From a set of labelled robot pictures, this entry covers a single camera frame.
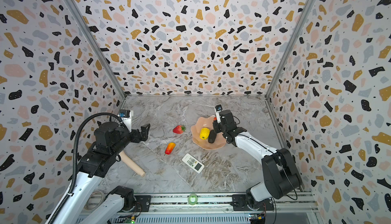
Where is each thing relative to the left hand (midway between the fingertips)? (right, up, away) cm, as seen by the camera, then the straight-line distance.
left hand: (138, 121), depth 69 cm
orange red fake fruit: (+9, -18, +21) cm, 29 cm away
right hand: (+36, +1, +19) cm, 41 cm away
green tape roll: (+23, -38, +7) cm, 45 cm away
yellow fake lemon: (+30, -10, +24) cm, 40 cm away
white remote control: (+24, -25, +16) cm, 38 cm away
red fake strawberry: (+14, -7, +28) cm, 32 cm away
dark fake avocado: (+35, -12, +26) cm, 45 cm away
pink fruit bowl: (+32, -3, +33) cm, 46 cm away
